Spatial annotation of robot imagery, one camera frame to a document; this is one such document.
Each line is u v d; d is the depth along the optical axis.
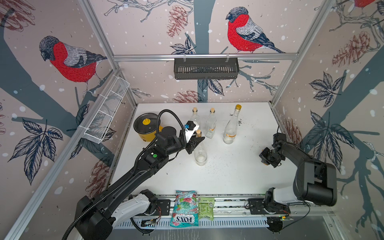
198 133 0.65
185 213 0.70
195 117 0.88
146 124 0.93
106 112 0.92
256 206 0.73
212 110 0.82
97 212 0.38
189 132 0.59
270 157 0.77
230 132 0.93
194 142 0.62
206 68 1.04
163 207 0.73
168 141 0.53
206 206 0.73
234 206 0.75
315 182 0.43
